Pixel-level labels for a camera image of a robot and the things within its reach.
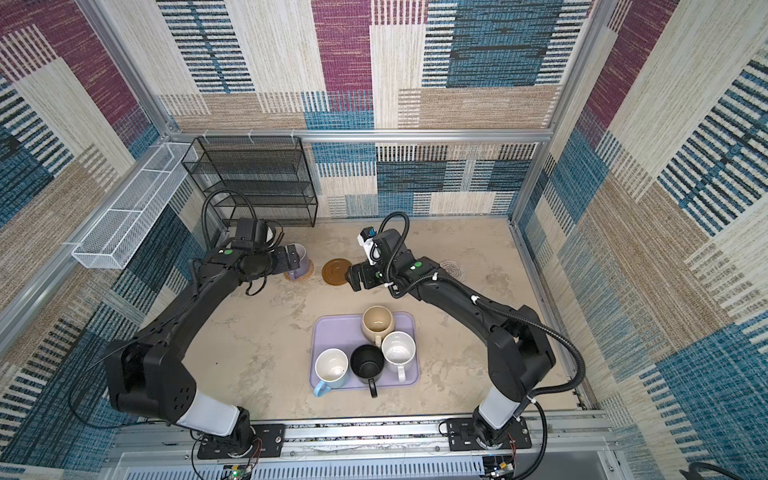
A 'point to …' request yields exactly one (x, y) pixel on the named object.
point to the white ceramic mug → (398, 350)
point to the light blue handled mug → (330, 368)
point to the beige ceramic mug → (377, 321)
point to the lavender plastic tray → (408, 323)
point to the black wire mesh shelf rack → (254, 177)
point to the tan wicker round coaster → (308, 274)
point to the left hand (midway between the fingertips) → (286, 256)
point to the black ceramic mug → (367, 363)
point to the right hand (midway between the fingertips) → (362, 275)
